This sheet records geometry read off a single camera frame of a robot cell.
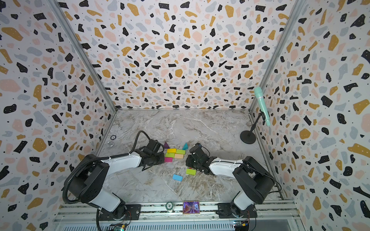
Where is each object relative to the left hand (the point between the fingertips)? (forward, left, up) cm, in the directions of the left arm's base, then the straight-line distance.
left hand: (167, 159), depth 92 cm
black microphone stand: (+16, -57, 0) cm, 59 cm away
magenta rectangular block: (0, -1, 0) cm, 1 cm away
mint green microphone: (+23, -54, +34) cm, 68 cm away
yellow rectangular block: (+5, -2, +1) cm, 6 cm away
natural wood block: (+2, -7, 0) cm, 7 cm away
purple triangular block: (+9, +2, +1) cm, 9 cm away
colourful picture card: (-28, -15, 0) cm, 31 cm away
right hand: (-2, -13, +2) cm, 13 cm away
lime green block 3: (-8, -15, -1) cm, 17 cm away
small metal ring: (+18, +41, 0) cm, 44 cm away
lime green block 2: (+3, -1, 0) cm, 3 cm away
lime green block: (+6, -8, -1) cm, 10 cm away
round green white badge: (-28, -4, +5) cm, 29 cm away
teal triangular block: (+9, -11, 0) cm, 14 cm away
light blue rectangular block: (-12, -7, -1) cm, 14 cm away
